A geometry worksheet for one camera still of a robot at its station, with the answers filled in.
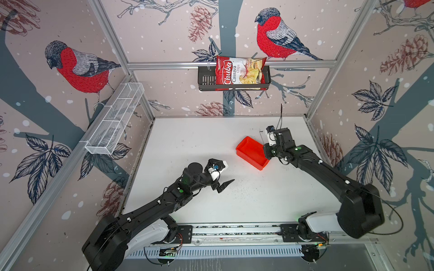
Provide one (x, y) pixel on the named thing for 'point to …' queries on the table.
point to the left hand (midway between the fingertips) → (230, 167)
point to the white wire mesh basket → (105, 138)
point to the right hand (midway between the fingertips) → (264, 145)
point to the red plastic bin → (252, 152)
